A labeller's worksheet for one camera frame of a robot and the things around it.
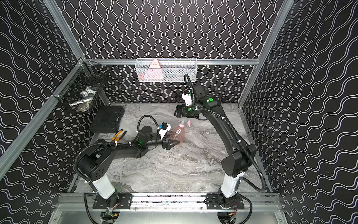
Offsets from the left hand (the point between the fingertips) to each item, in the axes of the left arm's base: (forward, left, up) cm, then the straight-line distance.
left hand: (176, 135), depth 83 cm
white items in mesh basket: (+5, +50, +16) cm, 53 cm away
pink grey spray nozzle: (+3, -3, +8) cm, 9 cm away
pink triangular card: (+34, +17, +20) cm, 43 cm away
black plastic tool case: (+17, +53, -11) cm, 57 cm away
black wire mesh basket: (+18, +60, +14) cm, 64 cm away
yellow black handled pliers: (+7, +43, -16) cm, 46 cm away
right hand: (+8, -2, +11) cm, 14 cm away
